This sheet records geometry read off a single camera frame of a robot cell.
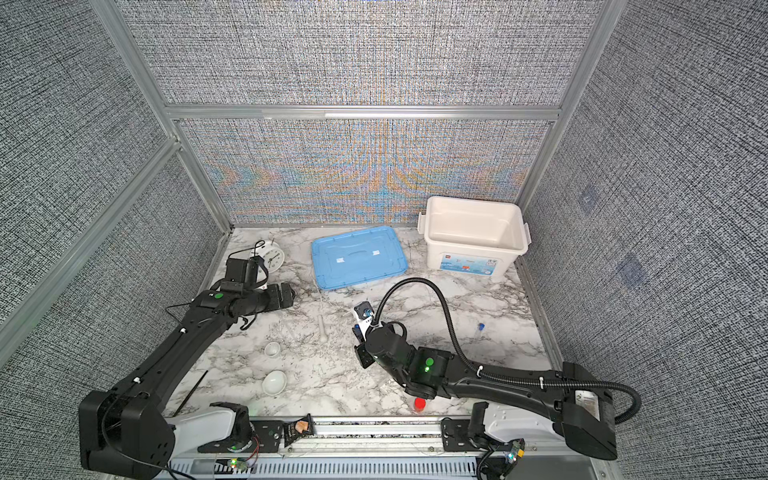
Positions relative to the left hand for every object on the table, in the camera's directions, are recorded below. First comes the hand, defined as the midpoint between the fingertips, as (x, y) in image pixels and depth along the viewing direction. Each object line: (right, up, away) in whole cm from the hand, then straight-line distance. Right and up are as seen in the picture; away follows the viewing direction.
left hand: (281, 296), depth 84 cm
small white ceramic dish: (-4, -16, +3) cm, 17 cm away
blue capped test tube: (+23, -5, -20) cm, 31 cm away
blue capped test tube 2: (+59, -11, +8) cm, 61 cm away
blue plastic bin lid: (+20, +10, +25) cm, 34 cm away
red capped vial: (+38, -27, -8) cm, 47 cm away
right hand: (+22, -6, -10) cm, 25 cm away
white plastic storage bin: (+64, +19, +28) cm, 72 cm away
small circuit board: (+7, -31, -11) cm, 34 cm away
